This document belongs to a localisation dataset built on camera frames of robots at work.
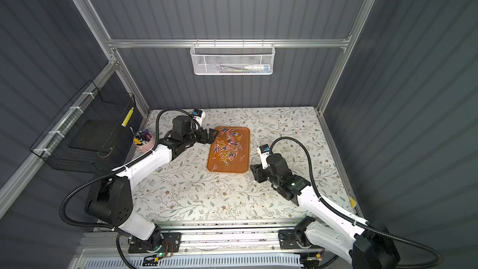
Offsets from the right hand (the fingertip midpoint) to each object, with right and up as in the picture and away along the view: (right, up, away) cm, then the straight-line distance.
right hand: (258, 164), depth 81 cm
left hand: (-21, +15, +5) cm, 26 cm away
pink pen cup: (-56, +9, +11) cm, 58 cm away
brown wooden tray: (-10, -4, +14) cm, 18 cm away
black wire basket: (-69, +13, -7) cm, 70 cm away
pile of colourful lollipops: (-16, +6, +21) cm, 27 cm away
